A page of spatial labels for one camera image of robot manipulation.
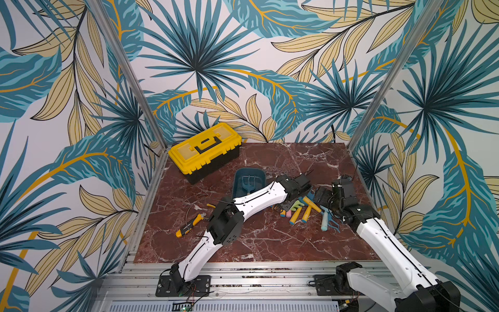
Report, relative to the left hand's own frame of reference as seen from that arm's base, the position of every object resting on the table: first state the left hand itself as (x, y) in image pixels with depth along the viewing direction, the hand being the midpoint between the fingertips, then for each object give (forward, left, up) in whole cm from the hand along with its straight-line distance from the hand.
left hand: (277, 202), depth 88 cm
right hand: (-1, -19, +8) cm, 21 cm away
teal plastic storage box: (+16, +14, -6) cm, 23 cm away
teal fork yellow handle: (0, -16, -2) cm, 16 cm away
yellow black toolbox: (+18, +37, +9) cm, 43 cm away
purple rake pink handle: (-3, -5, -5) cm, 8 cm away
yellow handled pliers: (-9, +40, -6) cm, 41 cm away
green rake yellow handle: (0, -9, -4) cm, 10 cm away
